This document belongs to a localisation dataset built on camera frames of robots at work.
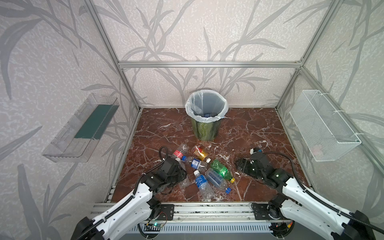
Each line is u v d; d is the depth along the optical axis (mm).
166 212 735
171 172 645
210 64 941
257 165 631
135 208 495
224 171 825
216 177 806
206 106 1006
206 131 918
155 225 707
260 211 726
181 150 913
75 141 642
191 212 753
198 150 896
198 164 848
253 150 768
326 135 629
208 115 1010
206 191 807
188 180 809
